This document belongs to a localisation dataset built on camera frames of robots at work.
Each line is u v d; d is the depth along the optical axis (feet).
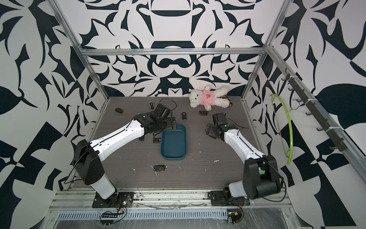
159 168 2.73
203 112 3.61
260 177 1.41
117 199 2.33
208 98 3.63
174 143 3.08
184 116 3.55
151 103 3.76
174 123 2.49
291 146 2.09
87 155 1.63
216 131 2.13
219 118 2.26
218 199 2.44
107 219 2.35
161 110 2.06
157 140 3.15
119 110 3.65
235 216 2.34
